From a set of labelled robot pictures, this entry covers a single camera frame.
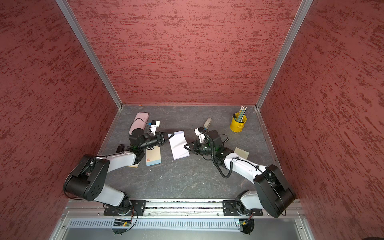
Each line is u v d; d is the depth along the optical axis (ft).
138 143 2.28
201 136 2.48
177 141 2.67
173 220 2.34
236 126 3.30
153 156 3.00
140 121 3.64
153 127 2.62
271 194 1.39
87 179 1.46
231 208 2.42
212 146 2.11
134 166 2.85
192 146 2.54
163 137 2.54
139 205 2.44
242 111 3.20
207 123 3.49
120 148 3.04
